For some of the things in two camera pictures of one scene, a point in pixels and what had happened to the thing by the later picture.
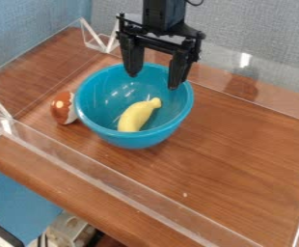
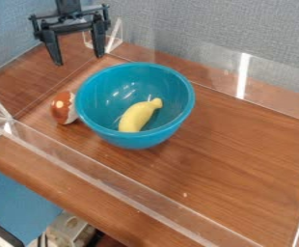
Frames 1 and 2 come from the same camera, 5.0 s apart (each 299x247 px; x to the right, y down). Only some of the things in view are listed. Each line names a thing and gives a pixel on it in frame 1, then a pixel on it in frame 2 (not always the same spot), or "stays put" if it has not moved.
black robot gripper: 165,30 -> 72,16
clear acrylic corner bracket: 100,41 stays put
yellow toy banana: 136,114 stays put
